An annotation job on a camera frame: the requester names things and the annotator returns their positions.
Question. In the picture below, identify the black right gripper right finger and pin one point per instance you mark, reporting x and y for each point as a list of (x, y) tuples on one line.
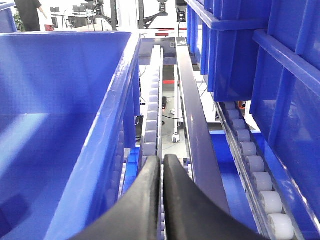
[(185, 212)]

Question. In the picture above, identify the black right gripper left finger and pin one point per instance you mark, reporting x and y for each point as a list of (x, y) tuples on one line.
[(140, 210)]

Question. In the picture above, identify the steel rack with roller tracks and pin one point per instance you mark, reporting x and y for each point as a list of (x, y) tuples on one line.
[(196, 125)]

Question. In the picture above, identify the black power adapter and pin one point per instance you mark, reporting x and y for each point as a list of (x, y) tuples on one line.
[(164, 102)]

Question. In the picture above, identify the blue plastic bin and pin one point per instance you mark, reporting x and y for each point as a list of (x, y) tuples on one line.
[(62, 100)]

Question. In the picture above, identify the row of blue bins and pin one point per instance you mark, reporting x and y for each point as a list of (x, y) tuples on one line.
[(237, 62)]

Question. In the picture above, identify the red bag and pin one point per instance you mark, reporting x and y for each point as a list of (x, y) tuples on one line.
[(49, 27)]

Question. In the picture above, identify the person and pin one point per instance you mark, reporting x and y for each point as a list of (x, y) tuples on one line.
[(28, 15)]

